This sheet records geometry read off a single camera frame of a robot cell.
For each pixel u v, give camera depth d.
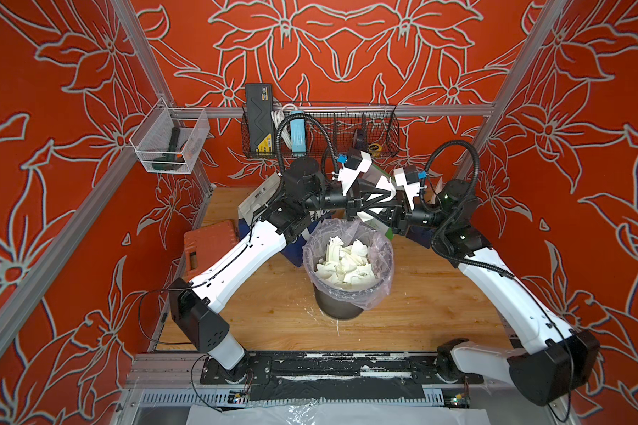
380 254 0.69
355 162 0.49
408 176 0.52
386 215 0.60
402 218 0.54
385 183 0.54
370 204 0.56
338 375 0.73
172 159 0.81
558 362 0.37
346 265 0.78
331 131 1.07
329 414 0.67
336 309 0.77
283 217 0.51
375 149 0.95
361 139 0.93
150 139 0.78
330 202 0.54
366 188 0.54
